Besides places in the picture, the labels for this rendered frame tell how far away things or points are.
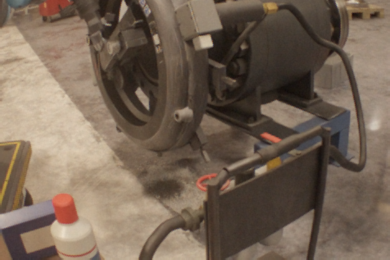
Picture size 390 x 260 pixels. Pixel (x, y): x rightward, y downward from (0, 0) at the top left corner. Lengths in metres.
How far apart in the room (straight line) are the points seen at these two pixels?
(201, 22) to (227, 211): 0.56
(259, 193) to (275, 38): 0.83
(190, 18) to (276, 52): 0.53
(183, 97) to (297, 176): 0.50
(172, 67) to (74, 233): 0.88
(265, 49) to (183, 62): 0.42
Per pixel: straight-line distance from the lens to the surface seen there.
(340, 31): 2.20
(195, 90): 1.43
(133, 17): 1.51
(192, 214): 0.98
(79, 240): 0.62
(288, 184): 1.11
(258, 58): 1.70
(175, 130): 1.52
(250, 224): 1.07
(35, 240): 0.84
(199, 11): 1.31
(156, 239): 0.96
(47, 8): 6.93
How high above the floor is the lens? 1.01
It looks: 21 degrees down
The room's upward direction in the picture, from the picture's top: 4 degrees counter-clockwise
